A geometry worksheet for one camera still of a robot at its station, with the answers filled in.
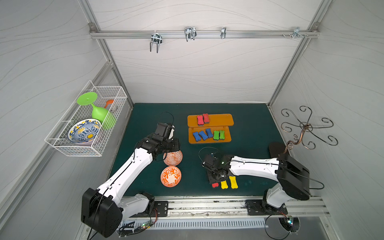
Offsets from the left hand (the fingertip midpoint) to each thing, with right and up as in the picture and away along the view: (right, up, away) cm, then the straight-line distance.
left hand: (179, 145), depth 79 cm
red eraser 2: (+15, +15, +13) cm, 25 cm away
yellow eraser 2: (+29, -21, +1) cm, 36 cm away
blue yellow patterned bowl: (-39, +9, -17) cm, 43 cm away
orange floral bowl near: (-6, -19, +5) cm, 20 cm away
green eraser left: (+23, +3, +20) cm, 30 cm away
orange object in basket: (-37, +23, -1) cm, 44 cm away
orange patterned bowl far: (-5, -11, +11) cm, 17 cm away
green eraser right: (+27, +3, +20) cm, 33 cm away
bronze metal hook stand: (+60, +10, -11) cm, 62 cm away
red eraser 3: (+20, -22, +1) cm, 30 cm away
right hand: (+17, -19, +3) cm, 26 cm away
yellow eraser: (+24, -22, +1) cm, 33 cm away
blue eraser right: (+18, +4, +22) cm, 29 cm away
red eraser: (+12, +13, +13) cm, 22 cm away
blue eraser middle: (+14, +3, +21) cm, 25 cm away
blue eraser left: (+9, +2, +19) cm, 22 cm away
